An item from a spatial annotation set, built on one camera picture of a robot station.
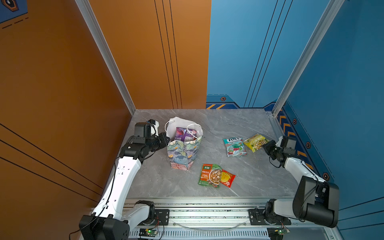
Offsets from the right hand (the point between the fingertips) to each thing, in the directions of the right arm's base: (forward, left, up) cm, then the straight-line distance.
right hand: (261, 143), depth 90 cm
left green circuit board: (-43, +63, -10) cm, 77 cm away
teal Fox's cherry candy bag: (+2, +15, -7) cm, 16 cm away
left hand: (-5, +53, +15) cm, 55 cm away
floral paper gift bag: (-11, +47, +7) cm, 49 cm away
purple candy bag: (+1, +48, +8) cm, 48 cm away
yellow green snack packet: (+3, +2, -2) cm, 4 cm away
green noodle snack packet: (-16, +32, -9) cm, 36 cm away
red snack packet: (-18, +22, -9) cm, 30 cm away
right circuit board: (-43, +1, -12) cm, 45 cm away
